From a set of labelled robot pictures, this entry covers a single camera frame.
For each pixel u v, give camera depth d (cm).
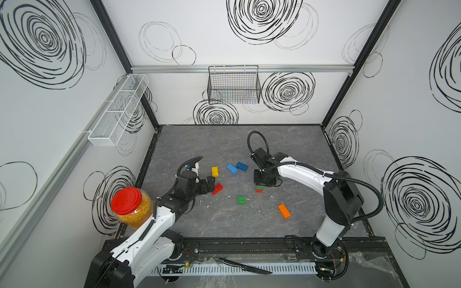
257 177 78
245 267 70
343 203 46
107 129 72
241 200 85
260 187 90
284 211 83
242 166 98
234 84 124
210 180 75
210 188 74
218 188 91
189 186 64
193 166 72
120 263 41
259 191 89
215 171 96
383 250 75
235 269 71
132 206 68
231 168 99
